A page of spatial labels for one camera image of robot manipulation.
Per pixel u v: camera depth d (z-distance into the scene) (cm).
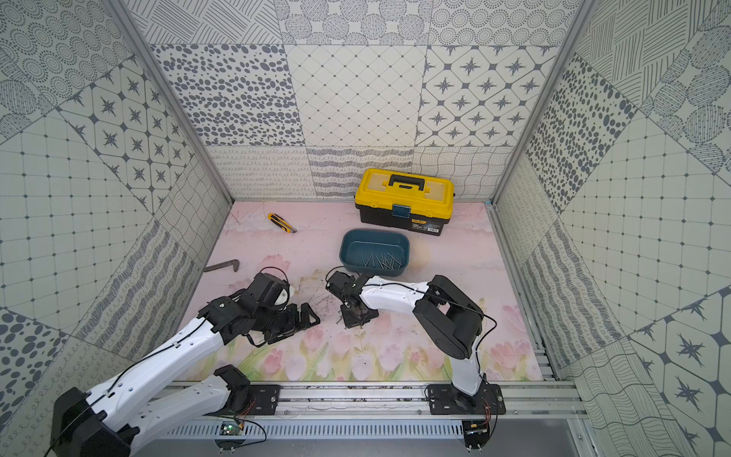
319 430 70
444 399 75
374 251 104
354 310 74
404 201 99
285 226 111
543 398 76
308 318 70
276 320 65
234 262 101
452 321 48
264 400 73
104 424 39
